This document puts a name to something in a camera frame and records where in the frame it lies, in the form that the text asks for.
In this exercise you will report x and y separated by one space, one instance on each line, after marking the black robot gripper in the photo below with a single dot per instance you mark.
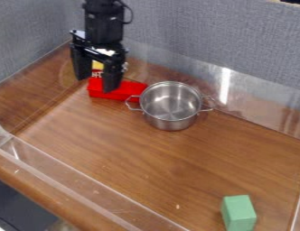
102 34

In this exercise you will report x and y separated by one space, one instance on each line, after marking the red rectangular block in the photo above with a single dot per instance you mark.
127 89

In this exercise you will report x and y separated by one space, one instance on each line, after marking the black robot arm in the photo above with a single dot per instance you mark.
97 42

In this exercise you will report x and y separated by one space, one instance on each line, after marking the yellow play-doh can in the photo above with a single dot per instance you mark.
96 65

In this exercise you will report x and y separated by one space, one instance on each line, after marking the small steel pot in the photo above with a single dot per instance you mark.
170 104

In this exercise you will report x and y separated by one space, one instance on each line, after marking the clear acrylic table barrier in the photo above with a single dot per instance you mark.
87 159

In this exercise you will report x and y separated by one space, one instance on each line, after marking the green foam block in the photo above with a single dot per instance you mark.
238 213

